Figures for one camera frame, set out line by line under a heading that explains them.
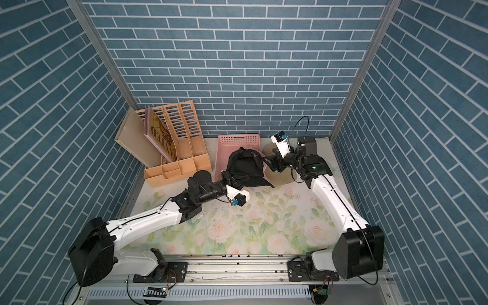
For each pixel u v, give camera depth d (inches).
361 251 15.8
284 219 35.0
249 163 31.8
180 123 43.4
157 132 36.7
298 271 28.9
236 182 26.2
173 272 28.9
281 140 26.2
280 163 27.3
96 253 16.0
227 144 52.4
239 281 28.8
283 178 40.5
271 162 27.4
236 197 23.9
